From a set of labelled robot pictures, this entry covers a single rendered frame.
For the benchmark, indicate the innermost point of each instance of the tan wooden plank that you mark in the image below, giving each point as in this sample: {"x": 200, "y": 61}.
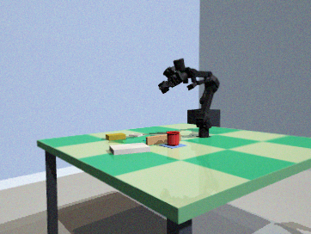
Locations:
{"x": 155, "y": 140}

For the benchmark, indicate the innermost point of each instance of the yellow rectangular block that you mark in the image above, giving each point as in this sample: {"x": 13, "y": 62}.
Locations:
{"x": 115, "y": 136}

